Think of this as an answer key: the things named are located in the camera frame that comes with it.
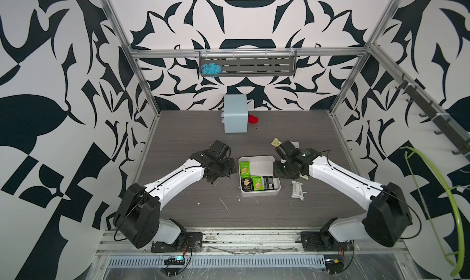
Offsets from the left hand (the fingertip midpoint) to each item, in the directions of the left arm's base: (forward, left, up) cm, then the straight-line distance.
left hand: (225, 167), depth 85 cm
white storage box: (+4, -18, -7) cm, 19 cm away
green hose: (-37, -65, +13) cm, 76 cm away
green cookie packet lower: (-5, -15, -6) cm, 17 cm away
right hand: (-2, -22, 0) cm, 22 cm away
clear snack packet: (-10, -33, -8) cm, 36 cm away
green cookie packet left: (+3, -9, -7) cm, 12 cm away
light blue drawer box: (+30, -6, +4) cm, 31 cm away
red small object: (+37, -17, -9) cm, 42 cm away
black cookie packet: (-6, -10, -6) cm, 13 cm away
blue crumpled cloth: (+41, +6, +25) cm, 48 cm away
